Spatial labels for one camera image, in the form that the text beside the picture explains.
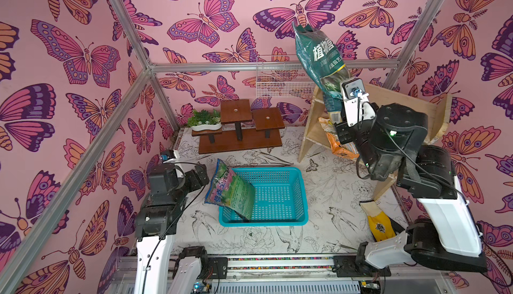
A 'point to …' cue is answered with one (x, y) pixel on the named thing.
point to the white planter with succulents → (205, 119)
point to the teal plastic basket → (280, 198)
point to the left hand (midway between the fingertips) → (196, 167)
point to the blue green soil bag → (226, 188)
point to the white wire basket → (283, 83)
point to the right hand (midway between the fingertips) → (347, 104)
